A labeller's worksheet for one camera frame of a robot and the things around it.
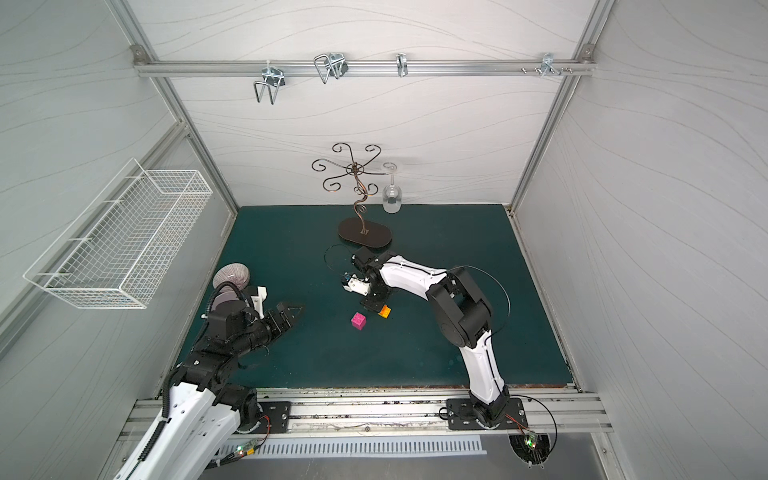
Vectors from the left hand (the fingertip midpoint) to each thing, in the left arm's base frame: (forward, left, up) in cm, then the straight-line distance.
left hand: (300, 315), depth 77 cm
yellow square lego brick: (+7, -22, -12) cm, 26 cm away
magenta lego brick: (+3, -14, -10) cm, 18 cm away
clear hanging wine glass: (+39, -23, +7) cm, 46 cm away
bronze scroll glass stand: (+39, -10, -12) cm, 43 cm away
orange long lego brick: (+5, -21, -7) cm, 23 cm away
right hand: (+12, -18, -13) cm, 25 cm away
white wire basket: (+4, +40, +19) cm, 44 cm away
